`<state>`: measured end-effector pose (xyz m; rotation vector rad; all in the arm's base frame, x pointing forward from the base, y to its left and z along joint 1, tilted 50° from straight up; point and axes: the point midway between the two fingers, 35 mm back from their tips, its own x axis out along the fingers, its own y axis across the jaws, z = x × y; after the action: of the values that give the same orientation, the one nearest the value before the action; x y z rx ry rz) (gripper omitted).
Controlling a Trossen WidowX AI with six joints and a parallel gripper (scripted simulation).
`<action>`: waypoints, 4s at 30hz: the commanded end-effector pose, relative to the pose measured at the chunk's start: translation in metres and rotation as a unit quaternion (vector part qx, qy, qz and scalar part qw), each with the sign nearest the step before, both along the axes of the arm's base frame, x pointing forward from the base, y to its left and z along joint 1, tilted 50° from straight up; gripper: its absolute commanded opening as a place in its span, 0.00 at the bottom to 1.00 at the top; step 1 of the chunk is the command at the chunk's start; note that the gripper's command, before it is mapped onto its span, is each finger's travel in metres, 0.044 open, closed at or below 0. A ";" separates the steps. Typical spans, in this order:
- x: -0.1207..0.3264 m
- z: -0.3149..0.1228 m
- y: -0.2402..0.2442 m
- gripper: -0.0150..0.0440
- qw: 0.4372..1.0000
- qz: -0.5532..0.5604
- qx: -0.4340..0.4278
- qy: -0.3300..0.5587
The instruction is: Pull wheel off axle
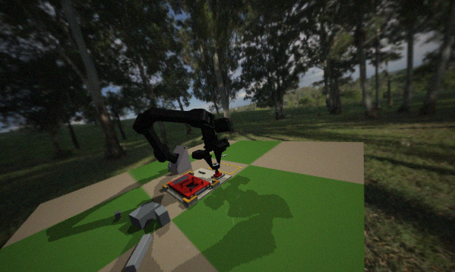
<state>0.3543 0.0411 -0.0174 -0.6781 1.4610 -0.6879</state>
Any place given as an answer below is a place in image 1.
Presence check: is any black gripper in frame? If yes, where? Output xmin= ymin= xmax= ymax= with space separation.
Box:
xmin=192 ymin=133 xmax=222 ymax=168

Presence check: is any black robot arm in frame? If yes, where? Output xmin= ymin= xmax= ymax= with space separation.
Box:
xmin=133 ymin=106 xmax=231 ymax=164

